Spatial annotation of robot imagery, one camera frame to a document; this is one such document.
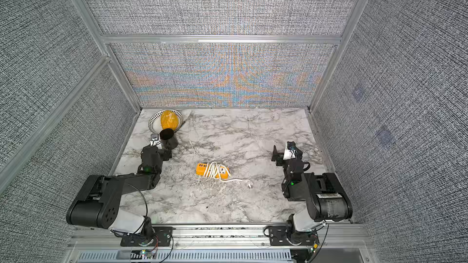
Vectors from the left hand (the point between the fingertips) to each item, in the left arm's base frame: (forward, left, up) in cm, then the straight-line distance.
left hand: (161, 142), depth 92 cm
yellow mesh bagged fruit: (+18, +1, -4) cm, 18 cm away
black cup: (+4, -2, -4) cm, 6 cm away
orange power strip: (-14, -21, -3) cm, 26 cm away
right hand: (-4, -62, +3) cm, 62 cm away
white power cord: (-15, -27, -3) cm, 31 cm away
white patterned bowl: (+20, +11, -8) cm, 24 cm away
